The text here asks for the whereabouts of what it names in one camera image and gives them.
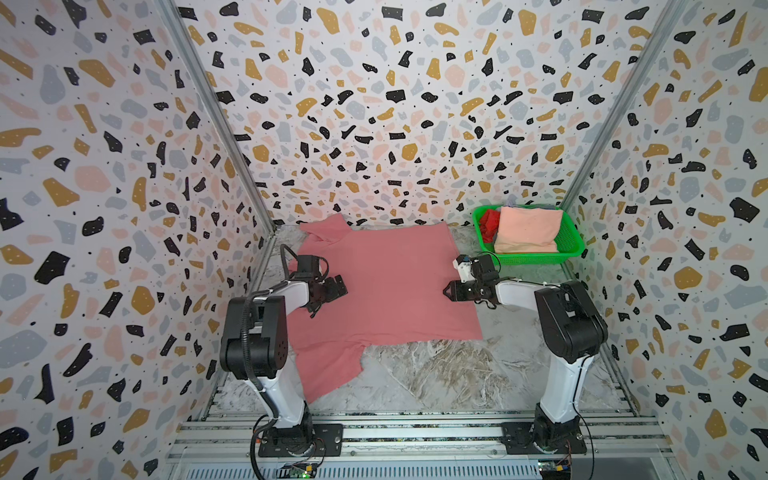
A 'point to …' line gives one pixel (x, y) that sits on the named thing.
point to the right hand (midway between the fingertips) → (446, 285)
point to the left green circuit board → (297, 471)
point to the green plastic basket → (569, 241)
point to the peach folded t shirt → (527, 230)
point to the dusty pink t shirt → (396, 277)
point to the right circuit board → (552, 469)
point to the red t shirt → (489, 224)
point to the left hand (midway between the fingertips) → (333, 288)
